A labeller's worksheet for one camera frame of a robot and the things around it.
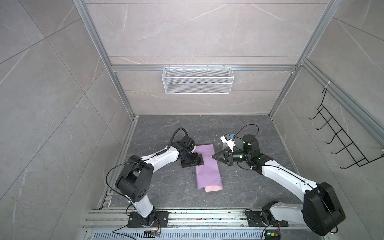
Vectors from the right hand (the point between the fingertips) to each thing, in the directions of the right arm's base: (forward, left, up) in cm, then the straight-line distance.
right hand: (213, 156), depth 75 cm
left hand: (+5, +7, -14) cm, 16 cm away
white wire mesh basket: (+53, +7, +10) cm, 55 cm away
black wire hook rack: (-4, -58, +12) cm, 59 cm away
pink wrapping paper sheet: (-5, +2, -13) cm, 14 cm away
